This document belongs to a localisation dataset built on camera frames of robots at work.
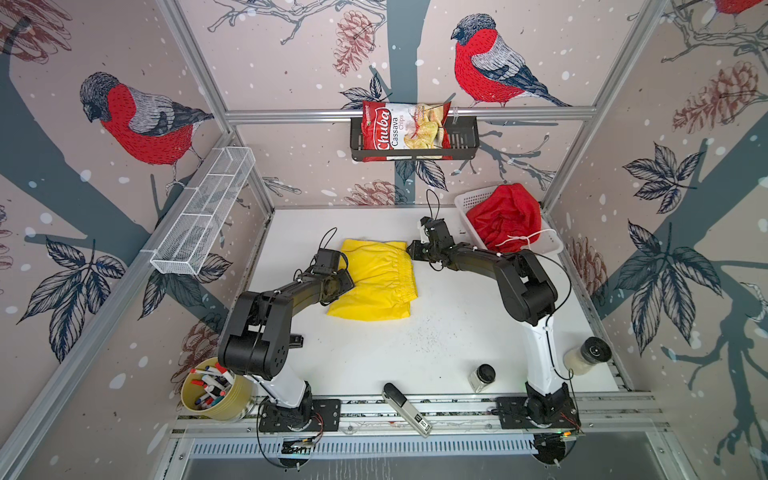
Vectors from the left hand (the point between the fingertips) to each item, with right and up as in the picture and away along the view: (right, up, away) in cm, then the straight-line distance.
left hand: (345, 284), depth 96 cm
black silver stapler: (+17, -24, -23) cm, 37 cm away
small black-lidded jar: (+37, -18, -24) cm, 48 cm away
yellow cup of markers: (-27, -20, -27) cm, 43 cm away
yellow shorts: (+13, +1, -1) cm, 13 cm away
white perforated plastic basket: (+69, +14, +5) cm, 71 cm away
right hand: (+20, +10, +8) cm, 23 cm away
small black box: (-12, -14, -12) cm, 22 cm away
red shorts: (+59, +22, +15) cm, 65 cm away
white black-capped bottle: (+66, -13, -23) cm, 70 cm away
